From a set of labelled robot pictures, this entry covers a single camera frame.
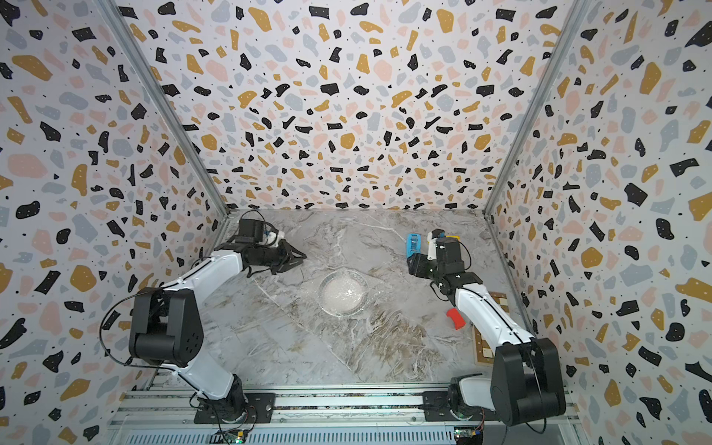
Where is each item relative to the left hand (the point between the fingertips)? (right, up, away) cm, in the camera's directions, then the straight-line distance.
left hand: (307, 255), depth 89 cm
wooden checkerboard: (+53, -28, -7) cm, 60 cm away
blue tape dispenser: (+37, +3, +18) cm, 41 cm away
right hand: (+35, -1, -1) cm, 35 cm away
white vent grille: (0, -45, -19) cm, 48 cm away
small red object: (+48, -20, +2) cm, 52 cm away
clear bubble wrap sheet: (-12, -24, 0) cm, 27 cm away
